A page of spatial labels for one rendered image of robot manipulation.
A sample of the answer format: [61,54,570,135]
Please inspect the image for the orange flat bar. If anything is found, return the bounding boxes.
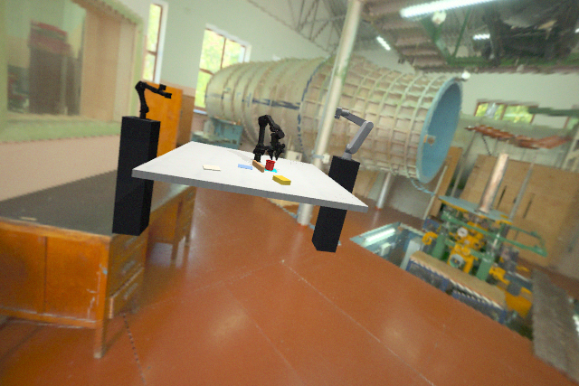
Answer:
[252,160,265,173]

